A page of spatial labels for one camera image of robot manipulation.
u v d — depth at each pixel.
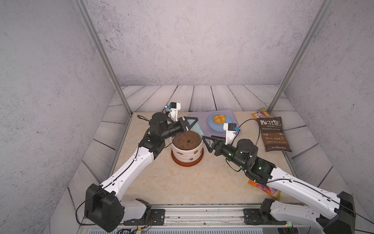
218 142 0.58
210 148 0.59
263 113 1.16
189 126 0.64
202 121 1.18
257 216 0.72
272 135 1.05
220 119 1.14
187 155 0.84
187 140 0.91
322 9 0.71
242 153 0.50
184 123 0.63
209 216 0.74
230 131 0.60
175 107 0.65
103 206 0.39
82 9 0.70
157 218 0.73
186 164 0.91
